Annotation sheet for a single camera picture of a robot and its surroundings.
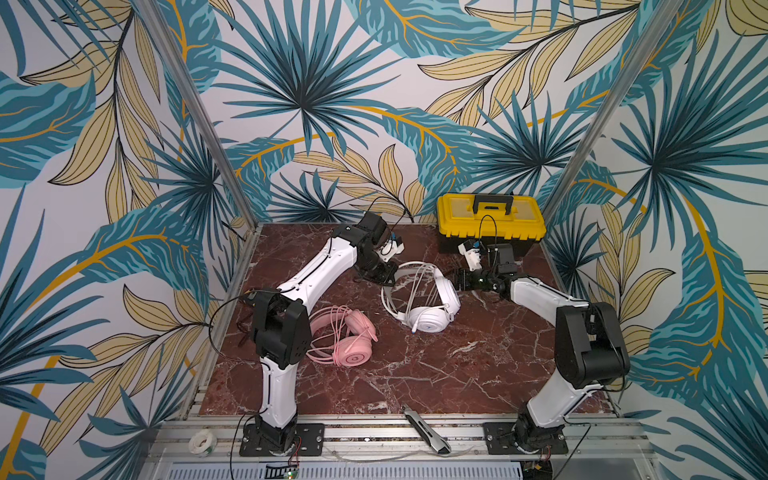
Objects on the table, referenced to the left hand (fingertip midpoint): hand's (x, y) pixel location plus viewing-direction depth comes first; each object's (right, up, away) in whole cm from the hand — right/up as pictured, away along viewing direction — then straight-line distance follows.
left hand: (392, 283), depth 84 cm
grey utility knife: (+11, -38, -12) cm, 41 cm away
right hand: (+18, +1, +11) cm, 21 cm away
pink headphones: (-15, -16, +5) cm, 23 cm away
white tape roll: (-46, -37, -12) cm, 60 cm away
